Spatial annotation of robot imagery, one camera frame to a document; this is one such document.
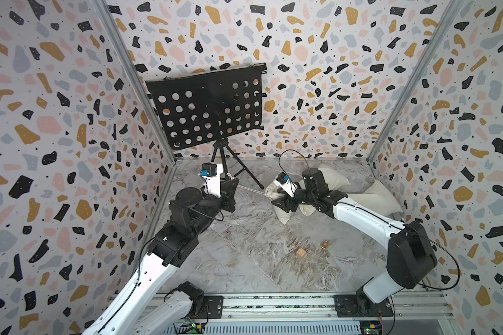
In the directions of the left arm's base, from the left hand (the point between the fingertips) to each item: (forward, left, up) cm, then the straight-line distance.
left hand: (238, 179), depth 63 cm
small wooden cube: (-9, -23, -37) cm, 44 cm away
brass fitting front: (-6, -33, -37) cm, 50 cm away
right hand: (+8, -13, -20) cm, 25 cm away
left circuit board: (-33, +21, -41) cm, 57 cm away
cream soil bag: (+13, -60, -30) cm, 69 cm away
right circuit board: (-34, -44, -39) cm, 68 cm away
